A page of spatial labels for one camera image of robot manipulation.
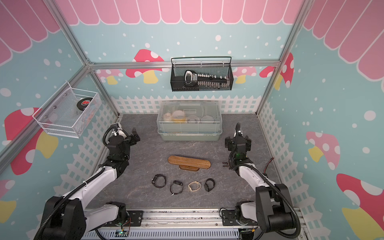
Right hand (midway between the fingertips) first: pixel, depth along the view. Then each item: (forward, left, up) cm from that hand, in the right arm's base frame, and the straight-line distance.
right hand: (237, 136), depth 88 cm
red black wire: (-6, -24, -16) cm, 30 cm away
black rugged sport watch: (-24, +36, -15) cm, 46 cm away
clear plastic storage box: (+12, +29, +2) cm, 31 cm away
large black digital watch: (-21, +48, -10) cm, 54 cm away
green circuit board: (-45, +61, -15) cm, 78 cm away
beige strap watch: (-26, +29, -12) cm, 40 cm away
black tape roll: (+7, +84, +21) cm, 87 cm away
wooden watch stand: (-14, +29, -7) cm, 33 cm away
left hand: (-1, +63, +7) cm, 63 cm away
